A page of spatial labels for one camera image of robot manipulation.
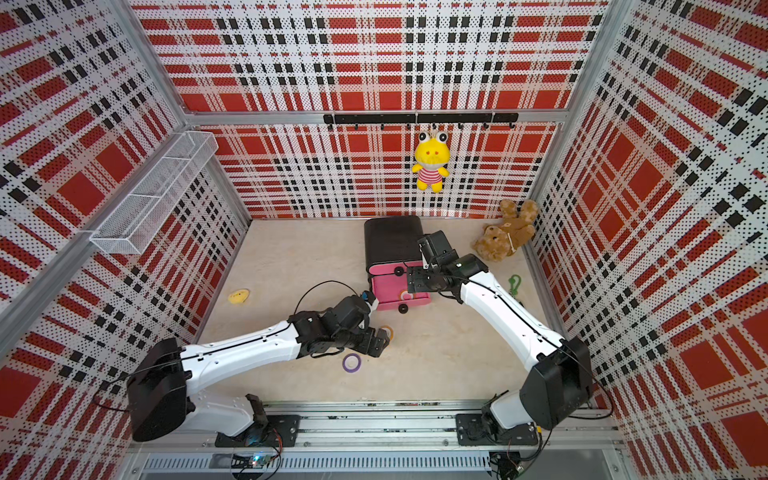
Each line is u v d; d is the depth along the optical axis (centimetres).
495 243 102
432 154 91
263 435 66
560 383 40
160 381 42
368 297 73
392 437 73
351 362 86
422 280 72
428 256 63
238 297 98
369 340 70
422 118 89
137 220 71
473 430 73
